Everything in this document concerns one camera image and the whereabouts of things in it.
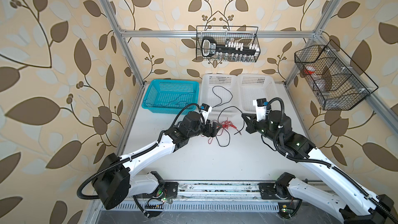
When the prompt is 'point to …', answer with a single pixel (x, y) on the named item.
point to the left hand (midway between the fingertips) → (217, 122)
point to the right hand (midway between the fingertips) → (243, 116)
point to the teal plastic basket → (170, 96)
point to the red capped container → (309, 70)
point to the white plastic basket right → (252, 86)
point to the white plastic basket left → (222, 92)
